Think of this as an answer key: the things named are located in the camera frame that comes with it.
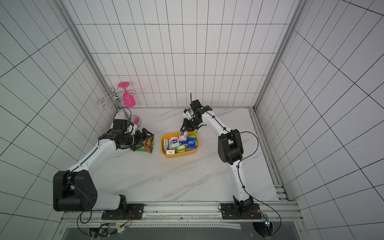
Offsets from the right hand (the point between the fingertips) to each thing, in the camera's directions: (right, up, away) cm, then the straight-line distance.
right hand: (177, 130), depth 93 cm
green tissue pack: (+2, -11, -4) cm, 12 cm away
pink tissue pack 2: (-2, -7, +1) cm, 8 cm away
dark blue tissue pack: (+9, -8, -3) cm, 12 cm away
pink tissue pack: (+4, -3, -5) cm, 7 cm away
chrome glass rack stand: (-35, +19, -3) cm, 40 cm away
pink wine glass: (-29, +19, -5) cm, 35 cm away
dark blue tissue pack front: (+4, -7, -3) cm, 9 cm away
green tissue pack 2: (-4, -12, -5) cm, 14 cm away
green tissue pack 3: (+12, 0, -4) cm, 13 cm away
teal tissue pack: (-8, -9, 0) cm, 12 cm away
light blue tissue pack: (+7, +11, -1) cm, 13 cm away
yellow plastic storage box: (+7, -14, -3) cm, 16 cm away
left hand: (-17, -6, -7) cm, 19 cm away
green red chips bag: (-19, -10, 0) cm, 21 cm away
